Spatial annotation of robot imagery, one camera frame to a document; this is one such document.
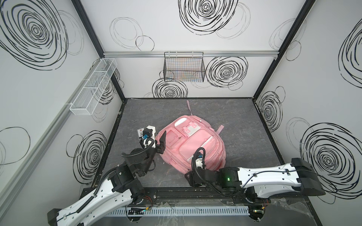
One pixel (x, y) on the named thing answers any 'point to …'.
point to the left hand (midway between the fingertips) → (160, 131)
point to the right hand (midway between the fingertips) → (184, 180)
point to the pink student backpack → (185, 136)
